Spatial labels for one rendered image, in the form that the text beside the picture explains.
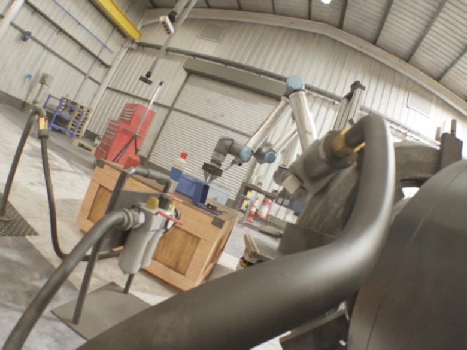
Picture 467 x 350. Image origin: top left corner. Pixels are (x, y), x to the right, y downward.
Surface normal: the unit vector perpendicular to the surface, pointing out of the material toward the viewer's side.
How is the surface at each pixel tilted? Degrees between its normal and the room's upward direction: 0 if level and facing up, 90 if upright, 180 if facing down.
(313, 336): 90
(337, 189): 90
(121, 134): 90
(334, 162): 90
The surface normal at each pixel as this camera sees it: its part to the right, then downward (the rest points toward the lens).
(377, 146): -0.48, -0.79
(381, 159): -0.04, -0.76
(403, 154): -0.11, -0.11
